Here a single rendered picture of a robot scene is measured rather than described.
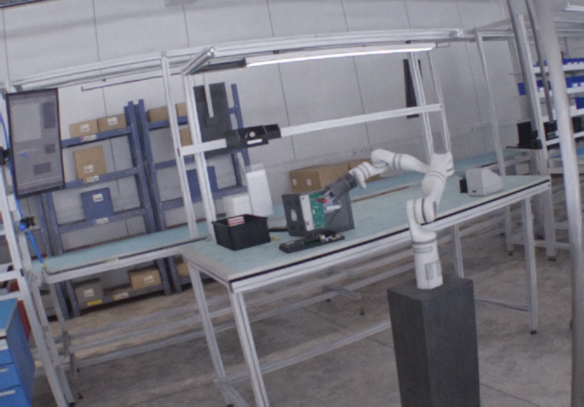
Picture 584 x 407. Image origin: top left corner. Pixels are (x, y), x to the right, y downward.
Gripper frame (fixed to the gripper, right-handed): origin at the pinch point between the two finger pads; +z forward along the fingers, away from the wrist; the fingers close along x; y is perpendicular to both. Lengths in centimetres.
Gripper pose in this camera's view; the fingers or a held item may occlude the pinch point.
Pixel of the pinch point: (321, 201)
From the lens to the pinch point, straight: 228.5
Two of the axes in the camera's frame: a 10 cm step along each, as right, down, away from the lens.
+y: -3.8, -0.1, 9.3
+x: -4.7, -8.6, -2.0
